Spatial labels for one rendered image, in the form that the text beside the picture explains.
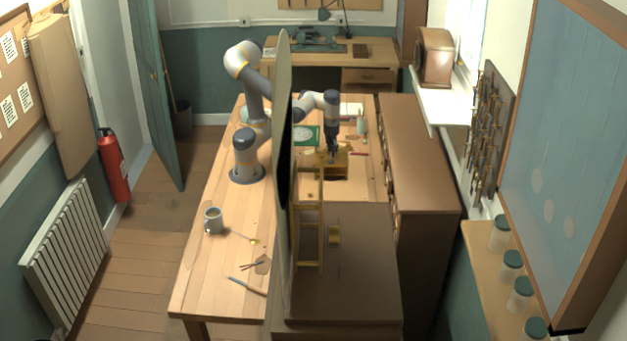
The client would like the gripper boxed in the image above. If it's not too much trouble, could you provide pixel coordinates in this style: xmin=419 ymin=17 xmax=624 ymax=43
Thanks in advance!
xmin=324 ymin=125 xmax=341 ymax=160

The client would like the brown mantel clock case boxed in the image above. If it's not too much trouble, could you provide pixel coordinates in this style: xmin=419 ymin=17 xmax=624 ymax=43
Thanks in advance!
xmin=412 ymin=25 xmax=458 ymax=90

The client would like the green mat with white dial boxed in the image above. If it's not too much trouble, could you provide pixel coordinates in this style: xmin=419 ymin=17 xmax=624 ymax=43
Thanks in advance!
xmin=293 ymin=124 xmax=321 ymax=148

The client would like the white open book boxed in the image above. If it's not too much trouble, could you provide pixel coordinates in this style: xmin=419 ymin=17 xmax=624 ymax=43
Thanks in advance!
xmin=338 ymin=101 xmax=365 ymax=119

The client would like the cream round panel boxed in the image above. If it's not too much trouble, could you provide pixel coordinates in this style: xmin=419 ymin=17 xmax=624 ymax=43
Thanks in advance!
xmin=269 ymin=27 xmax=297 ymax=311

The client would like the pale blue dish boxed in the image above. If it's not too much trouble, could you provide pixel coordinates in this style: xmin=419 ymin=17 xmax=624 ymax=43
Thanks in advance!
xmin=238 ymin=105 xmax=273 ymax=127

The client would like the brown drawer cabinet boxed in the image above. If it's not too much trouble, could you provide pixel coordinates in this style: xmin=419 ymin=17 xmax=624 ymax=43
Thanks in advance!
xmin=376 ymin=91 xmax=464 ymax=341

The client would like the dark green cutting mat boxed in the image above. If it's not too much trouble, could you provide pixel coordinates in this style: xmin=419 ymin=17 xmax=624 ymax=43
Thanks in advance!
xmin=292 ymin=42 xmax=350 ymax=55

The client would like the wooden desk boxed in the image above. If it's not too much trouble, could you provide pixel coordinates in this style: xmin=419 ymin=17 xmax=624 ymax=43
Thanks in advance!
xmin=259 ymin=33 xmax=401 ymax=95

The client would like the blue-grey round base sheet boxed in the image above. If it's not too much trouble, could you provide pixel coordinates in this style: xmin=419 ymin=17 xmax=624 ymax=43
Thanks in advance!
xmin=228 ymin=166 xmax=267 ymax=186

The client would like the dark small lathe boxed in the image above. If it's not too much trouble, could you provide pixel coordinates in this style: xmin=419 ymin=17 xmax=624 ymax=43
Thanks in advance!
xmin=290 ymin=25 xmax=340 ymax=48

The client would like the white window sill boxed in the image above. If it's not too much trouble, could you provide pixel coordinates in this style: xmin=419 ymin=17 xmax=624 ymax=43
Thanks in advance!
xmin=408 ymin=63 xmax=474 ymax=139

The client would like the metal spoon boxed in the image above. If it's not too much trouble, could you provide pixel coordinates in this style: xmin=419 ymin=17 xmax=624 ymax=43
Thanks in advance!
xmin=224 ymin=226 xmax=262 ymax=247

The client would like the brown wooden clock case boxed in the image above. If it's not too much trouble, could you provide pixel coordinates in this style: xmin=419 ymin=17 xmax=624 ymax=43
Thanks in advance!
xmin=264 ymin=198 xmax=406 ymax=341

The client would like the green desk lamp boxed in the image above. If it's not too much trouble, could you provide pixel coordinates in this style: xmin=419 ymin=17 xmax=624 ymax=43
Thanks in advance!
xmin=316 ymin=0 xmax=355 ymax=41

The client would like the grey mug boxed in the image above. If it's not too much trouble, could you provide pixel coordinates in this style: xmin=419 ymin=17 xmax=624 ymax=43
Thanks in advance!
xmin=203 ymin=206 xmax=226 ymax=236

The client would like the brown wooden cupboard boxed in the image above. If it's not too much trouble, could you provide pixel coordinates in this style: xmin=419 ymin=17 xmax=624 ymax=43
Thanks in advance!
xmin=393 ymin=0 xmax=430 ymax=69

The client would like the dark rack of brass keys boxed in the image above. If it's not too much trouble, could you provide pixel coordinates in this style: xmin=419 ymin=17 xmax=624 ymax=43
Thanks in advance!
xmin=463 ymin=58 xmax=517 ymax=211

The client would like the wooden broom stick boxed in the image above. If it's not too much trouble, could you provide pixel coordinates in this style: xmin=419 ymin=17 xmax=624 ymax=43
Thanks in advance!
xmin=157 ymin=33 xmax=179 ymax=115

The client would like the white jar with green lid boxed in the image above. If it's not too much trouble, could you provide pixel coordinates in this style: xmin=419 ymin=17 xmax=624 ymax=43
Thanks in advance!
xmin=498 ymin=248 xmax=525 ymax=286
xmin=505 ymin=274 xmax=536 ymax=316
xmin=518 ymin=316 xmax=550 ymax=341
xmin=487 ymin=214 xmax=512 ymax=255

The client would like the window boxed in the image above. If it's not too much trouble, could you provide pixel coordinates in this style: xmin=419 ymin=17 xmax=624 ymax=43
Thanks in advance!
xmin=442 ymin=0 xmax=492 ymax=73

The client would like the green door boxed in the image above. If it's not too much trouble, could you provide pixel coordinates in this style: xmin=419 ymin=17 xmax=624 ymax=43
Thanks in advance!
xmin=125 ymin=0 xmax=185 ymax=193

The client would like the wooden shelf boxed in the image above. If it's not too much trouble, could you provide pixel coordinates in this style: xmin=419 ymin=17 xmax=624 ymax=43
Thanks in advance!
xmin=459 ymin=219 xmax=551 ymax=341

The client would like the red fire extinguisher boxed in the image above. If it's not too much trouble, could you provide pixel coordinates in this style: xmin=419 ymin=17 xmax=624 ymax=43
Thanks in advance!
xmin=95 ymin=126 xmax=133 ymax=205

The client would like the blue wood-framed cabinet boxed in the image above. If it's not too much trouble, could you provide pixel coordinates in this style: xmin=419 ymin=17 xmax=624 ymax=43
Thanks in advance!
xmin=496 ymin=0 xmax=627 ymax=335

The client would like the flat cardboard package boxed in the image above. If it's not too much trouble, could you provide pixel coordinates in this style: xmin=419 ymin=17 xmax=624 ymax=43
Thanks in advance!
xmin=25 ymin=12 xmax=99 ymax=181

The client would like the white radiator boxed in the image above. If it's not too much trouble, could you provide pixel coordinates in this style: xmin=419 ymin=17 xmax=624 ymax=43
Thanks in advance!
xmin=18 ymin=175 xmax=111 ymax=331

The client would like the cork notice board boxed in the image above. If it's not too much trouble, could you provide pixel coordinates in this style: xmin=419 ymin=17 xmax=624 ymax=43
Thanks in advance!
xmin=0 ymin=2 xmax=47 ymax=169

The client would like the brass ladder frame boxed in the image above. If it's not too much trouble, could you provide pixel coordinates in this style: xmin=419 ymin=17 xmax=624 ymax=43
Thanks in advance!
xmin=288 ymin=165 xmax=326 ymax=275

